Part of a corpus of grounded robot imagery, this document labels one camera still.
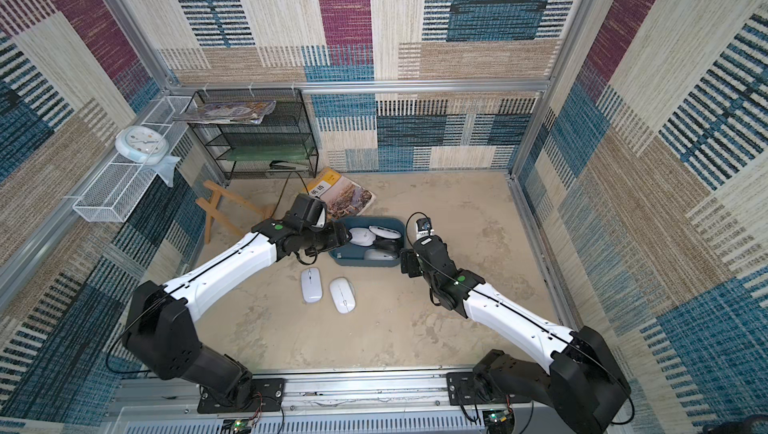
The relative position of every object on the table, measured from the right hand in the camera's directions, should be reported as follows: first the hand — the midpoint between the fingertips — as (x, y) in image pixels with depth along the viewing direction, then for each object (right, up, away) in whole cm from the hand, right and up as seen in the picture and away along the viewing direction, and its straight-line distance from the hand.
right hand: (415, 245), depth 84 cm
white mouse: (-31, -12, +7) cm, 34 cm away
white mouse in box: (-16, +1, +15) cm, 22 cm away
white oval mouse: (-20, -15, +3) cm, 26 cm away
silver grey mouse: (-9, +2, +15) cm, 18 cm away
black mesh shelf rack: (-46, +32, +26) cm, 62 cm away
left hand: (-20, +2, +1) cm, 20 cm away
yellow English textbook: (-24, +13, +28) cm, 39 cm away
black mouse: (-8, -2, +14) cm, 16 cm away
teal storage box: (-18, +5, +23) cm, 30 cm away
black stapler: (-44, +25, +24) cm, 56 cm away
